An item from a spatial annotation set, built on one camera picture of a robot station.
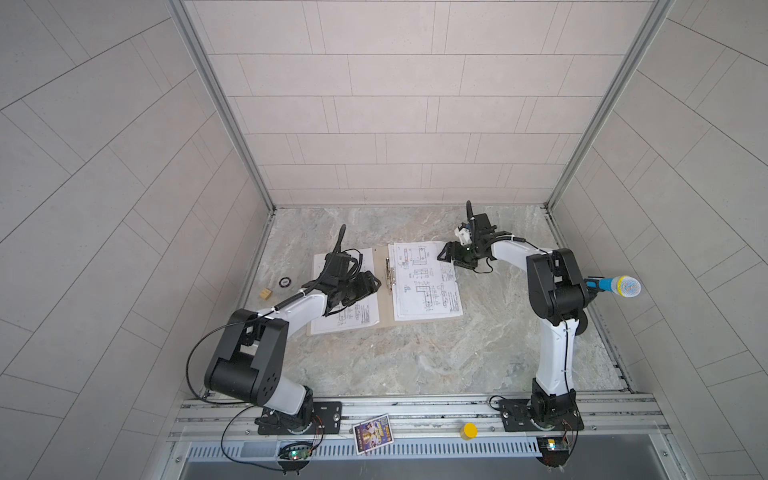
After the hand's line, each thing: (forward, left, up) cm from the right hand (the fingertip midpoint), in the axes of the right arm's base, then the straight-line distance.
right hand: (445, 257), depth 101 cm
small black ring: (-5, +53, +1) cm, 54 cm away
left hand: (-11, +22, +5) cm, 25 cm away
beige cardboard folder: (-21, +21, 0) cm, 29 cm away
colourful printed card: (-48, +25, 0) cm, 54 cm away
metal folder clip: (-6, +19, 0) cm, 20 cm away
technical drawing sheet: (-18, +29, -1) cm, 34 cm away
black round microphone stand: (-36, -18, +28) cm, 49 cm away
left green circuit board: (-51, +42, +2) cm, 66 cm away
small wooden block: (-11, +58, +2) cm, 59 cm away
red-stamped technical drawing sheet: (-11, +9, 0) cm, 14 cm away
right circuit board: (-54, -16, -3) cm, 56 cm away
